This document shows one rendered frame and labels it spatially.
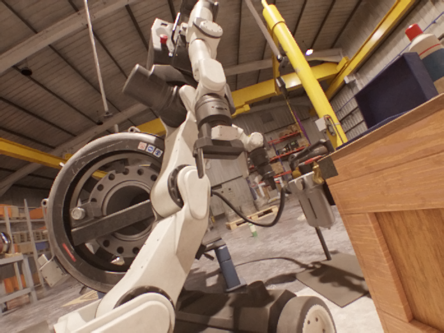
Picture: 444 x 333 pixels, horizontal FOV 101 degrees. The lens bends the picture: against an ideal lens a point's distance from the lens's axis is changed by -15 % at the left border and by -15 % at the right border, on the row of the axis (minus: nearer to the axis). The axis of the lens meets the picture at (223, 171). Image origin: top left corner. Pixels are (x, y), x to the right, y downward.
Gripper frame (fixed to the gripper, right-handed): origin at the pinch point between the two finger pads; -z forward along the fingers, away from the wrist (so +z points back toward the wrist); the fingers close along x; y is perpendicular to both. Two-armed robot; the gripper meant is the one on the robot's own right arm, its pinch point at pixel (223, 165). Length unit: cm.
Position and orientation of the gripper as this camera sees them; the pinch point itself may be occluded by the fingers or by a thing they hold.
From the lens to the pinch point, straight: 47.6
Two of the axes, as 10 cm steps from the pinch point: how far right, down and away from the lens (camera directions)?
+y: -3.7, 4.7, 8.0
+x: 9.1, 0.2, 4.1
